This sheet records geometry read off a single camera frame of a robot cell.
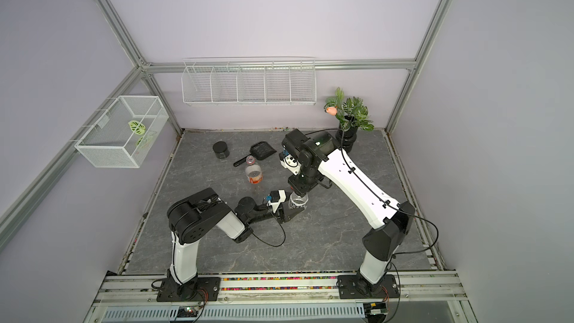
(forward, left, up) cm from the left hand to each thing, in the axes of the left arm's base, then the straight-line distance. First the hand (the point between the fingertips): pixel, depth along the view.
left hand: (302, 202), depth 80 cm
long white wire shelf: (+54, +3, +16) cm, 56 cm away
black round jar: (+36, +37, -10) cm, 53 cm away
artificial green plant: (+29, -21, +16) cm, 40 cm away
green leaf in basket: (+25, +58, +18) cm, 66 cm away
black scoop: (+34, +18, -10) cm, 39 cm away
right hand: (+1, 0, +10) cm, 10 cm away
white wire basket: (+27, +65, +15) cm, 72 cm away
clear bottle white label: (-2, +2, +4) cm, 5 cm away
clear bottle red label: (+15, +18, 0) cm, 23 cm away
